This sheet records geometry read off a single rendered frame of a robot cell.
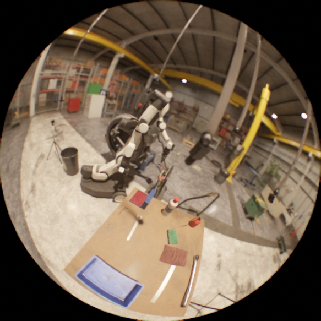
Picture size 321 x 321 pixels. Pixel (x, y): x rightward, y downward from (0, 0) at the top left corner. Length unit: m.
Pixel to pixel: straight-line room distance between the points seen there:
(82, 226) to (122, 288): 0.82
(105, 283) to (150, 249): 0.40
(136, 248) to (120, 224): 0.20
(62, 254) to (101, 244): 0.72
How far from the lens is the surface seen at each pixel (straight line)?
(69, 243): 1.33
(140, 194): 0.94
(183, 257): 0.84
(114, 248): 0.74
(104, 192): 1.32
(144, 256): 0.75
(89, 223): 1.31
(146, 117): 0.80
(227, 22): 8.36
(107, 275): 0.75
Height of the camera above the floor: 1.21
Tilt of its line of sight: 28 degrees down
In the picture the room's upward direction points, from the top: 23 degrees clockwise
